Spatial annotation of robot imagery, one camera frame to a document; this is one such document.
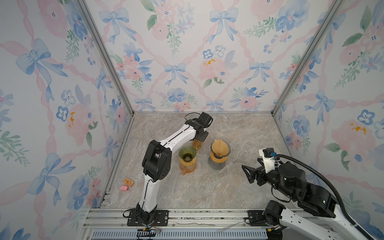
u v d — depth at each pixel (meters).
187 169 0.92
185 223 0.73
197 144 0.96
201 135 0.69
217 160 0.84
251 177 0.58
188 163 0.82
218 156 0.86
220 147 0.84
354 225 0.42
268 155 0.54
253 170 0.56
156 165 0.53
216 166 0.88
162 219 0.73
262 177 0.56
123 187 0.82
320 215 0.43
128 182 0.84
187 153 0.85
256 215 0.75
